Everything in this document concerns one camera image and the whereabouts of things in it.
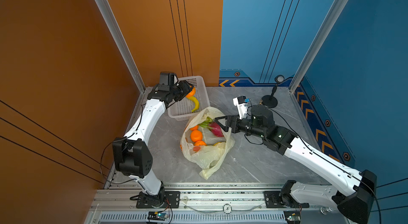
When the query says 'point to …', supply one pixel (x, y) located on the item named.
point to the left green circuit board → (156, 215)
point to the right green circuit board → (292, 216)
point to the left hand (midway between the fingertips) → (192, 85)
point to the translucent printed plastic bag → (205, 143)
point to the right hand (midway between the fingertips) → (221, 119)
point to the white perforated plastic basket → (181, 110)
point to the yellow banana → (196, 102)
